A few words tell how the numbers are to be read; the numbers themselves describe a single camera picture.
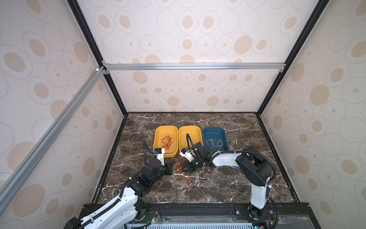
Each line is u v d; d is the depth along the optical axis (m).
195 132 1.04
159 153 0.70
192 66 0.92
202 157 0.74
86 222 0.42
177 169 0.89
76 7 0.67
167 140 1.01
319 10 0.69
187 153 0.83
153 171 0.58
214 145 0.97
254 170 0.49
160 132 1.05
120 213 0.57
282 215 0.73
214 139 1.02
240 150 0.56
